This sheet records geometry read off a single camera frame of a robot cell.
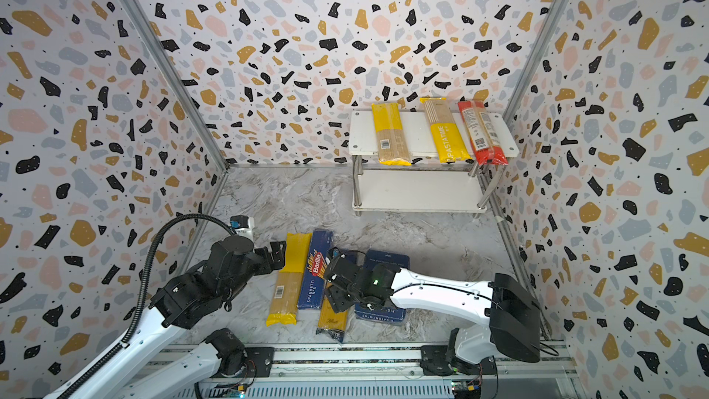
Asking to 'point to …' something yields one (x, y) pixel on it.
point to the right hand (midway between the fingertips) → (338, 291)
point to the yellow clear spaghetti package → (284, 306)
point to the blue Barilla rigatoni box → (389, 313)
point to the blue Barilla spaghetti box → (312, 290)
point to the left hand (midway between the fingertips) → (275, 245)
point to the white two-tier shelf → (423, 149)
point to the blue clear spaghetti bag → (331, 324)
